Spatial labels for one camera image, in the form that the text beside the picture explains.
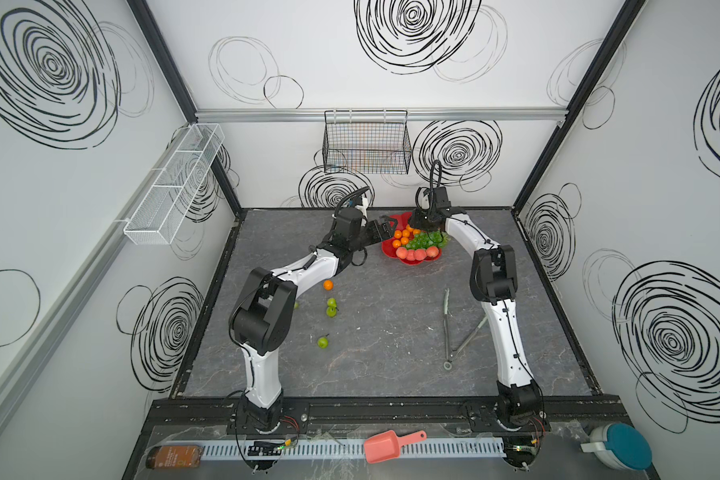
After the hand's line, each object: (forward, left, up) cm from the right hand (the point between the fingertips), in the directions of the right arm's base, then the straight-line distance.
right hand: (413, 217), depth 110 cm
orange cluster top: (-4, +2, -2) cm, 4 cm away
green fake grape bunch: (-11, -3, +1) cm, 12 cm away
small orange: (-8, +4, -4) cm, 9 cm away
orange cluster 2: (-10, +7, -3) cm, 13 cm away
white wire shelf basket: (-24, +68, +28) cm, 78 cm away
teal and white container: (-69, -39, +1) cm, 79 cm away
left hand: (-16, +10, +15) cm, 24 cm away
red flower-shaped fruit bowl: (-14, +9, -2) cm, 17 cm away
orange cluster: (-5, -1, -2) cm, 6 cm away
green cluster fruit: (-37, +28, -3) cm, 46 cm away
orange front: (-5, +3, -3) cm, 7 cm away
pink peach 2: (-17, -1, 0) cm, 17 cm away
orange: (-6, +6, -3) cm, 9 cm away
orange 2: (-27, +30, -4) cm, 40 cm away
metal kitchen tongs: (-50, -6, -6) cm, 51 cm away
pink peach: (-15, +5, -2) cm, 16 cm away
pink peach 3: (-16, -5, 0) cm, 16 cm away
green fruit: (-46, +29, -4) cm, 54 cm away
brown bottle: (-73, +59, -1) cm, 94 cm away
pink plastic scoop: (-70, +12, -5) cm, 71 cm away
